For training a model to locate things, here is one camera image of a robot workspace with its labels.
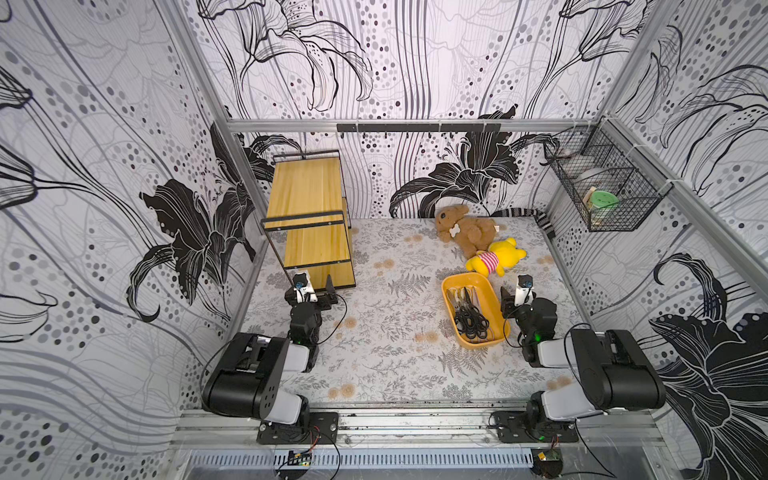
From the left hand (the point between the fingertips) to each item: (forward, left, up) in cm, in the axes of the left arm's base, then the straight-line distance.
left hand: (318, 281), depth 90 cm
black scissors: (-10, -48, -4) cm, 49 cm away
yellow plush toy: (+13, -58, -2) cm, 60 cm away
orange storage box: (-1, -55, -7) cm, 55 cm away
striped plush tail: (+40, -76, -6) cm, 86 cm away
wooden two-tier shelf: (+4, -1, +23) cm, 24 cm away
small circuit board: (-44, -2, -13) cm, 45 cm away
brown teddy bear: (+20, -49, +1) cm, 53 cm away
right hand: (+3, -62, -1) cm, 62 cm away
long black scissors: (-6, -44, -6) cm, 45 cm away
